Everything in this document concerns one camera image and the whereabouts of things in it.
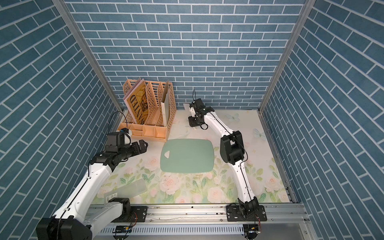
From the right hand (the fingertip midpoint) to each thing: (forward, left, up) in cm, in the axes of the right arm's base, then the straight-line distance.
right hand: (193, 123), depth 101 cm
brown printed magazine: (+4, +37, +15) cm, 40 cm away
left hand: (-24, +24, +7) cm, 35 cm away
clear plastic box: (-44, +31, -9) cm, 54 cm away
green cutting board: (-19, +2, -11) cm, 22 cm away
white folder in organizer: (-5, +15, +19) cm, 25 cm away
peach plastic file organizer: (-6, +26, -1) cm, 27 cm away
